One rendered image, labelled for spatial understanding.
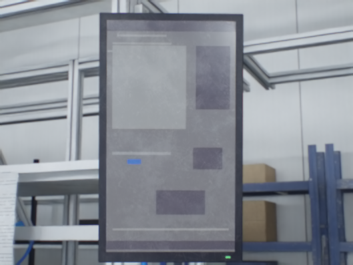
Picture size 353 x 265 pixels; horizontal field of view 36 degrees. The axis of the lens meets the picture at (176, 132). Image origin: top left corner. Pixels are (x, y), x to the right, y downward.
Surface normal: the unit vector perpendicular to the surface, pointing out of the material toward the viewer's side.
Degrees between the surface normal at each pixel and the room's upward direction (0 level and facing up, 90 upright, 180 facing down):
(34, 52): 90
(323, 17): 90
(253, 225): 90
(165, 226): 101
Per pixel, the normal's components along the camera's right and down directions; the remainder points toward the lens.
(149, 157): 0.02, 0.00
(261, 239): -0.40, -0.18
